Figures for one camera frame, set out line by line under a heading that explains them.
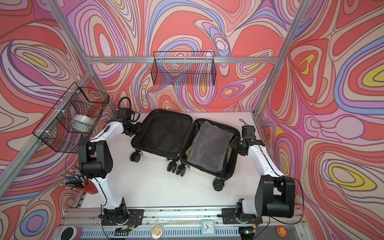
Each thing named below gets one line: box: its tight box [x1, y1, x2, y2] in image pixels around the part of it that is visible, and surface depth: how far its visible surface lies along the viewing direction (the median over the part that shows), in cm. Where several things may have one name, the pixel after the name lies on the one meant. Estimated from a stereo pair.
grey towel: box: [186, 120, 234, 173], surface depth 88 cm
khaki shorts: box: [185, 145, 193, 159], surface depth 92 cm
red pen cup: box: [80, 179, 99, 195], surface depth 75 cm
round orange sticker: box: [276, 225, 288, 238], surface depth 71 cm
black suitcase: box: [130, 109, 241, 191], surface depth 92 cm
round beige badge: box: [150, 224, 163, 240], surface depth 71 cm
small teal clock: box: [201, 219, 215, 236], surface depth 70 cm
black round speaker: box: [59, 226, 76, 240], surface depth 67 cm
